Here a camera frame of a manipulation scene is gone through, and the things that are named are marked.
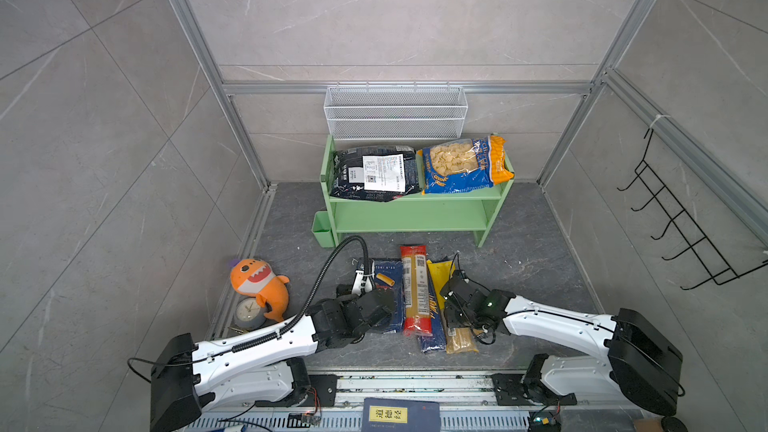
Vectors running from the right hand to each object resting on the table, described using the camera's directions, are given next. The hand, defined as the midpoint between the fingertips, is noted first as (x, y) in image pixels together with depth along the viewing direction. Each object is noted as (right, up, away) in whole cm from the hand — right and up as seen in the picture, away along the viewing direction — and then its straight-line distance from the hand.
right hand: (448, 313), depth 85 cm
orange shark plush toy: (-56, +11, -1) cm, 57 cm away
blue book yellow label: (-15, -18, -17) cm, 29 cm away
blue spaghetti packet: (-5, -5, -7) cm, 10 cm away
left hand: (-21, +11, -9) cm, 25 cm away
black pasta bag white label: (-21, +40, -9) cm, 46 cm away
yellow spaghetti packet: (+1, -4, -8) cm, 9 cm away
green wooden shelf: (+10, +30, +9) cm, 33 cm away
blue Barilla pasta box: (-18, +11, +3) cm, 21 cm away
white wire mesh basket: (-15, +64, +15) cm, 68 cm away
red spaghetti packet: (-10, +6, -2) cm, 12 cm away
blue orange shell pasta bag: (+2, +43, -4) cm, 43 cm away
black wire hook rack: (+49, +18, -27) cm, 59 cm away
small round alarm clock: (-57, +1, -4) cm, 57 cm away
